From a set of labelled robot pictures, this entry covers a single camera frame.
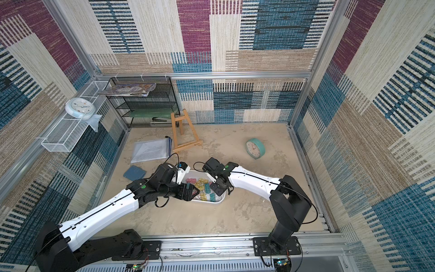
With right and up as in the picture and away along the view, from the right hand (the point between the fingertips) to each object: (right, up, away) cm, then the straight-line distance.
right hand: (219, 184), depth 87 cm
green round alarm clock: (+20, +18, +10) cm, 29 cm away
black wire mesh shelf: (-43, +41, +25) cm, 65 cm away
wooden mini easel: (-26, +25, +13) cm, 38 cm away
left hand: (-12, 0, -9) cm, 15 cm away
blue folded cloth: (-48, +4, +10) cm, 49 cm away
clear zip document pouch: (-44, +16, +22) cm, 52 cm away
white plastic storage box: (-9, +1, +6) cm, 11 cm away
